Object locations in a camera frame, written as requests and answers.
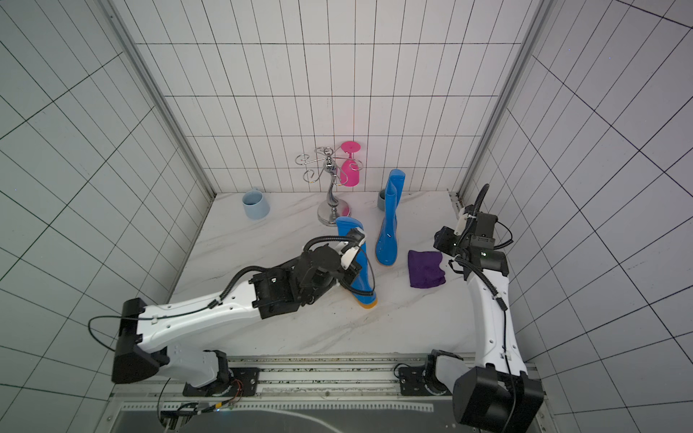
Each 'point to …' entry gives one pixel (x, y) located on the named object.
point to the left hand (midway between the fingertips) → (350, 254)
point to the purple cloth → (424, 268)
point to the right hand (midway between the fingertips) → (444, 232)
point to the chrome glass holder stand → (337, 170)
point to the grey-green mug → (381, 200)
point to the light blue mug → (255, 204)
